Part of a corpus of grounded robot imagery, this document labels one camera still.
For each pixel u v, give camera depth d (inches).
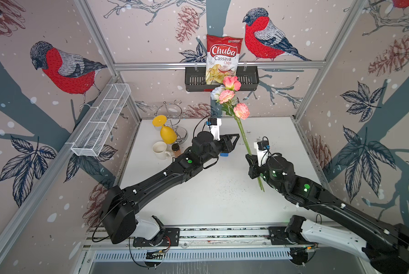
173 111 46.7
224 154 39.6
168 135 37.3
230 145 24.9
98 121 30.5
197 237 29.7
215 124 25.3
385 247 15.6
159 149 37.6
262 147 22.7
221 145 24.9
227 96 27.1
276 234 29.2
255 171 24.0
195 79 37.4
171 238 28.7
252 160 26.4
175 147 37.5
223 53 32.7
